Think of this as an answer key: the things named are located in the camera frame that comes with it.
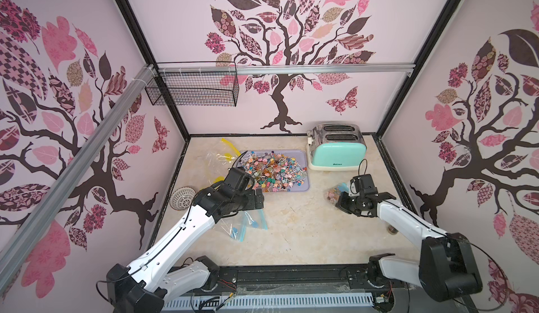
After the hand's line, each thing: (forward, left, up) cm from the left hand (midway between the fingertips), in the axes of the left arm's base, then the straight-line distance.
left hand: (251, 204), depth 75 cm
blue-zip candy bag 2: (-3, +6, -14) cm, 16 cm away
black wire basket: (+52, +28, +18) cm, 61 cm away
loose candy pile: (+23, -8, -13) cm, 27 cm away
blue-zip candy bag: (+12, -35, -15) cm, 40 cm away
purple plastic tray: (+36, -24, -16) cm, 46 cm away
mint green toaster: (+29, -37, -1) cm, 47 cm away
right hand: (+6, -35, -11) cm, 37 cm away
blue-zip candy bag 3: (-1, 0, -10) cm, 10 cm away
